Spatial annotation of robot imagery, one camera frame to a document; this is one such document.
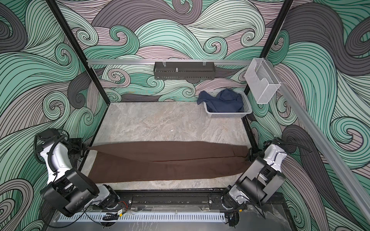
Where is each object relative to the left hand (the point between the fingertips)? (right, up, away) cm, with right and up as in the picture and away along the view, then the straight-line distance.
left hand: (86, 143), depth 77 cm
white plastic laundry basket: (+80, +33, +41) cm, 96 cm away
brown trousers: (+44, -12, +6) cm, 46 cm away
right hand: (+91, -9, +4) cm, 92 cm away
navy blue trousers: (+88, +27, +36) cm, 99 cm away
